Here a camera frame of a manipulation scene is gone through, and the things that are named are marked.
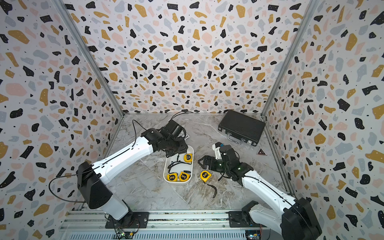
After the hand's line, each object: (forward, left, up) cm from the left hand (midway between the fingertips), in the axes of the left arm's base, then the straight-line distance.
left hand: (187, 148), depth 79 cm
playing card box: (-3, -1, +14) cm, 15 cm away
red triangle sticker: (+9, -48, -20) cm, 52 cm away
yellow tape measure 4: (-8, -10, -18) cm, 22 cm away
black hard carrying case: (+26, -36, -14) cm, 46 cm away
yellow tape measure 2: (-9, +10, -17) cm, 22 cm away
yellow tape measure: (+4, +1, -17) cm, 18 cm away
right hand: (-6, -8, -6) cm, 12 cm away
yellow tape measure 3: (-9, +3, -17) cm, 19 cm away
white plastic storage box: (+1, +9, -20) cm, 21 cm away
